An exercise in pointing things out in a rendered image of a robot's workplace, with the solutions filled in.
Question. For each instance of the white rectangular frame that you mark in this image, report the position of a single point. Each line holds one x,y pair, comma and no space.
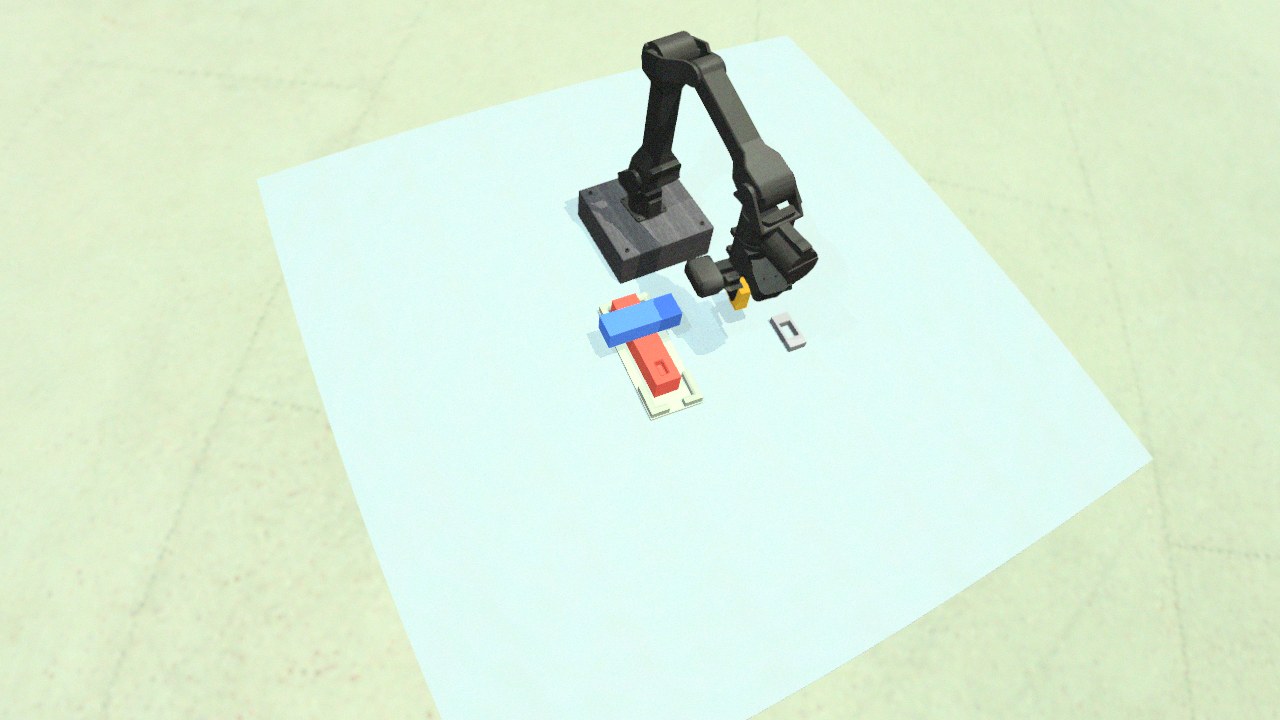
792,343

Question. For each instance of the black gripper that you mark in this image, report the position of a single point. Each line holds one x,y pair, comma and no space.
709,278

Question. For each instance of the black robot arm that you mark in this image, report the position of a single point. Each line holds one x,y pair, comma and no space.
761,176

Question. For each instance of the yellow rectangular block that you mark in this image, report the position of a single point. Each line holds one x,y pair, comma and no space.
742,296

